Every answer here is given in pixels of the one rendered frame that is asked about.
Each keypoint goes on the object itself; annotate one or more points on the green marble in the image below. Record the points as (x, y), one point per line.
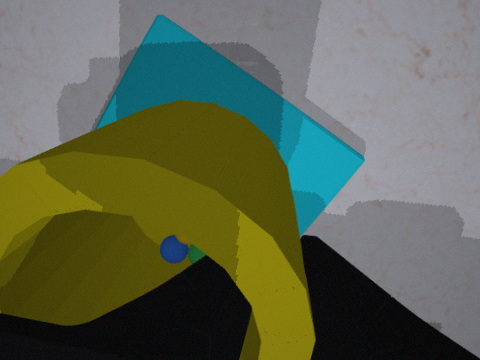
(194, 254)

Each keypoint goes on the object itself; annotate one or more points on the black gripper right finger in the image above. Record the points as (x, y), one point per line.
(357, 320)

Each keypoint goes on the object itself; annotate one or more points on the blue ball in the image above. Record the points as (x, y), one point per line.
(172, 250)

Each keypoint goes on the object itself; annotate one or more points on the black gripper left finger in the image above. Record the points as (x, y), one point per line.
(199, 314)

